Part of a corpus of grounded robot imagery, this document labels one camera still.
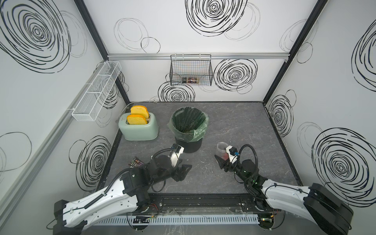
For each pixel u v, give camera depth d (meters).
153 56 1.93
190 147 0.94
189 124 0.91
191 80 0.89
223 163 0.72
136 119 0.85
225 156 0.73
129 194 0.47
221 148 0.76
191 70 0.98
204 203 0.76
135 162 0.86
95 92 0.71
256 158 0.56
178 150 0.61
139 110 0.87
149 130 0.92
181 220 0.96
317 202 0.43
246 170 0.62
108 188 0.46
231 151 0.69
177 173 0.59
